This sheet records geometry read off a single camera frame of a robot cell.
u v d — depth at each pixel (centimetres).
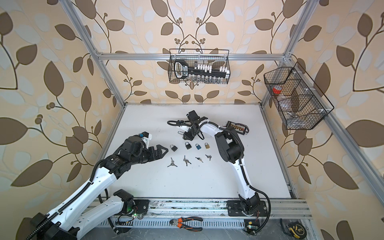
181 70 85
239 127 106
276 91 89
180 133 103
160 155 68
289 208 75
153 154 67
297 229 66
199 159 91
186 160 91
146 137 72
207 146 96
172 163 89
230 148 59
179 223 70
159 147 69
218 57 91
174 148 96
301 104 73
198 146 96
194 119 84
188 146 96
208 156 93
